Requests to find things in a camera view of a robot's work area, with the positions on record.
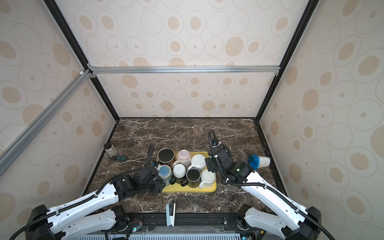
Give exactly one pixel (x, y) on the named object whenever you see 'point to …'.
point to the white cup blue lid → (256, 162)
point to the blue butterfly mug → (165, 171)
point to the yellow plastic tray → (178, 188)
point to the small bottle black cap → (110, 149)
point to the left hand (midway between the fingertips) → (166, 184)
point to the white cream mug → (208, 179)
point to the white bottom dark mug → (179, 172)
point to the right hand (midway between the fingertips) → (216, 157)
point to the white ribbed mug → (198, 161)
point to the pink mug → (183, 157)
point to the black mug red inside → (193, 180)
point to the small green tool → (120, 158)
